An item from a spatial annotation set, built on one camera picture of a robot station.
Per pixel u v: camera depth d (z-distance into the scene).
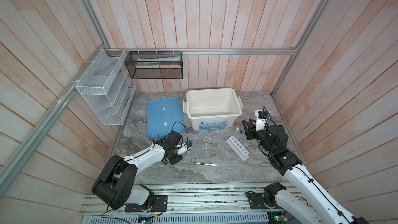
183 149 0.80
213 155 0.90
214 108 1.11
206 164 0.86
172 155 0.74
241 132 0.82
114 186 0.42
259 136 0.66
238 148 0.88
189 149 0.82
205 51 0.98
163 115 1.07
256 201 0.73
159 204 0.73
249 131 0.66
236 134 0.85
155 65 1.07
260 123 0.65
